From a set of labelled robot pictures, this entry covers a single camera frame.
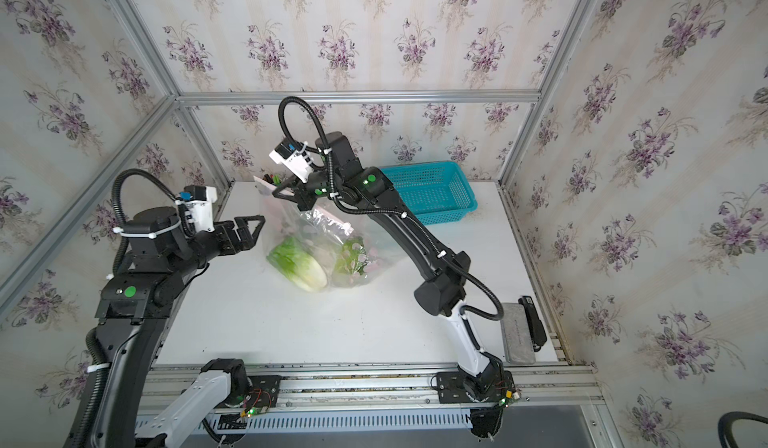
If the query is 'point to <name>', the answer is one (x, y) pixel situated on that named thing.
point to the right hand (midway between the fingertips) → (285, 194)
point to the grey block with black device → (522, 333)
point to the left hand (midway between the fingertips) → (252, 222)
